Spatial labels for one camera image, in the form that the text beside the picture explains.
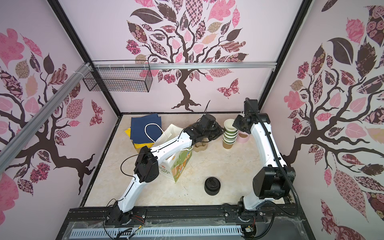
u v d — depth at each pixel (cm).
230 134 85
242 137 97
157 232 70
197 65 93
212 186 78
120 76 95
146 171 57
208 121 66
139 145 98
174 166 74
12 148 50
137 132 105
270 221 70
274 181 43
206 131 67
